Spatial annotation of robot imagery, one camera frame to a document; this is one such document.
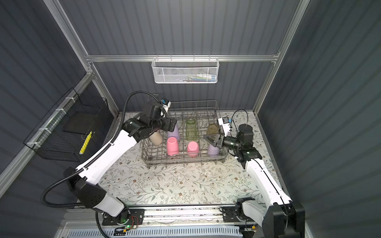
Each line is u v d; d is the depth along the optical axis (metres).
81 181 0.41
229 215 0.74
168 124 0.67
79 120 0.71
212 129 0.94
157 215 0.76
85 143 0.69
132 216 0.72
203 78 0.91
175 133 0.94
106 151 0.46
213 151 0.86
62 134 0.72
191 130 0.95
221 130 0.96
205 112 1.16
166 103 0.65
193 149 0.84
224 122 0.67
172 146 0.87
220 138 0.64
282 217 0.39
